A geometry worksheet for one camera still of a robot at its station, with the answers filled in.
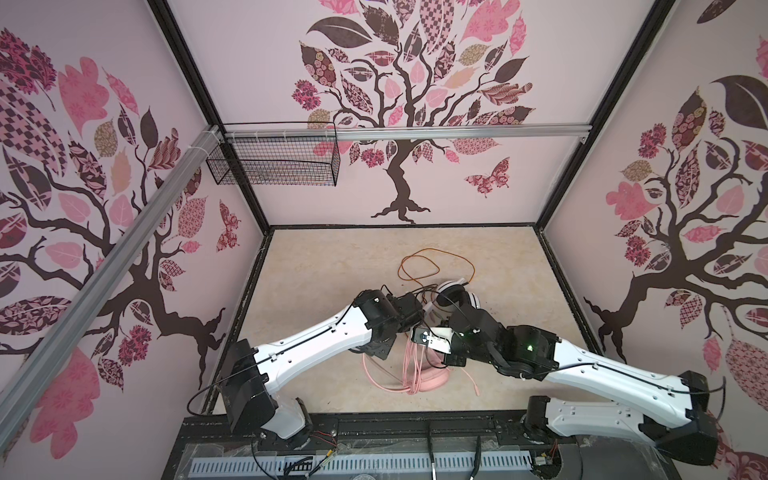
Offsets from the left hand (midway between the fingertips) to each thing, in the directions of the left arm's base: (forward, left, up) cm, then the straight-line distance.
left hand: (366, 347), depth 73 cm
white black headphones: (+20, -25, -8) cm, 33 cm away
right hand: (+3, -16, +7) cm, 17 cm away
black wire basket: (+57, +30, +19) cm, 67 cm away
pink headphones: (-5, -14, 0) cm, 15 cm away
